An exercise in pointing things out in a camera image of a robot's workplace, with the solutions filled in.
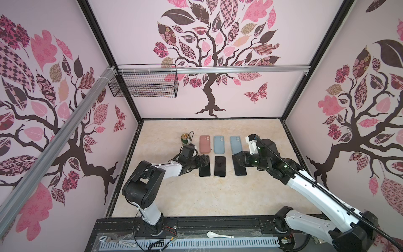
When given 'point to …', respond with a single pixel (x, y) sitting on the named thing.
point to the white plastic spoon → (211, 234)
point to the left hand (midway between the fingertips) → (204, 164)
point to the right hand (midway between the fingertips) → (237, 154)
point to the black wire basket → (145, 81)
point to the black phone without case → (205, 171)
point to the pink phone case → (204, 144)
